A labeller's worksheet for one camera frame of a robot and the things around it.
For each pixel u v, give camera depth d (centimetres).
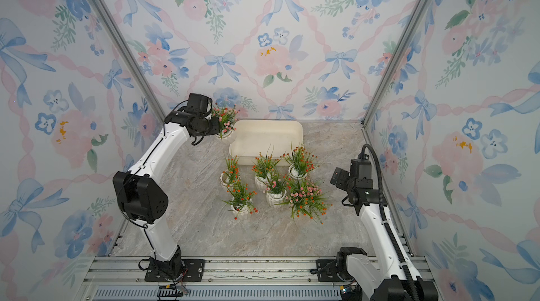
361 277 57
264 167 85
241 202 81
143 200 49
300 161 89
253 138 112
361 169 61
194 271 73
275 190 83
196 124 64
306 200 75
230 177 89
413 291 37
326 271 73
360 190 56
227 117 79
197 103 68
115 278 72
